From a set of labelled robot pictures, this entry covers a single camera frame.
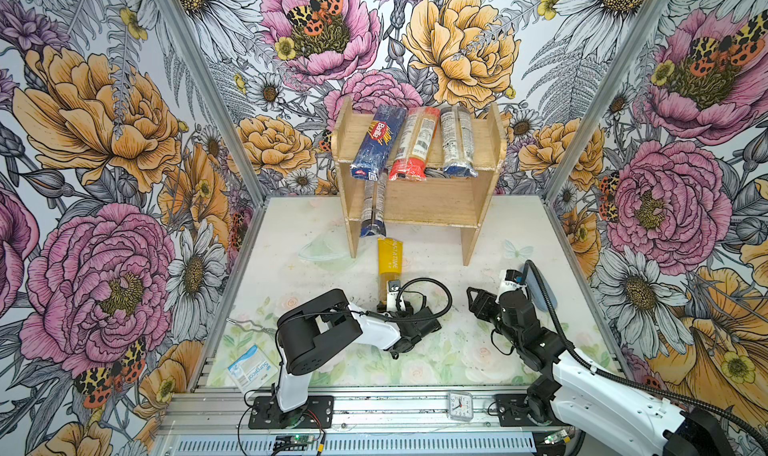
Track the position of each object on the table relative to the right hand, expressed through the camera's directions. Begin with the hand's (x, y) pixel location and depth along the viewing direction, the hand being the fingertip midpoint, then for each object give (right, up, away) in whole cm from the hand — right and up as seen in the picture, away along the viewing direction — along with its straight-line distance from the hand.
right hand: (474, 301), depth 84 cm
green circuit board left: (-46, -29, -13) cm, 56 cm away
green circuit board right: (+16, -29, -12) cm, 35 cm away
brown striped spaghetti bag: (-28, +27, +3) cm, 39 cm away
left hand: (-23, -5, +9) cm, 25 cm away
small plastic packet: (-59, -17, -4) cm, 62 cm away
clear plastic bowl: (-44, +12, +22) cm, 51 cm away
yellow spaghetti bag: (-23, +8, +15) cm, 29 cm away
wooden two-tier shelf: (-10, +29, +10) cm, 32 cm away
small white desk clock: (-6, -23, -10) cm, 26 cm away
